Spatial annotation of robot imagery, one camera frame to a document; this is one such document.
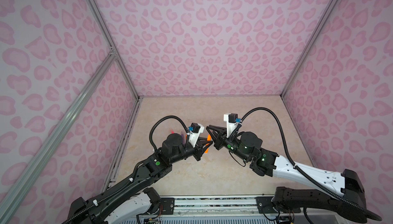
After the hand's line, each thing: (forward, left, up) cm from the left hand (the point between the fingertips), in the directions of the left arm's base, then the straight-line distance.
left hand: (212, 139), depth 66 cm
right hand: (+2, +2, +5) cm, 6 cm away
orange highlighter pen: (0, +1, +1) cm, 2 cm away
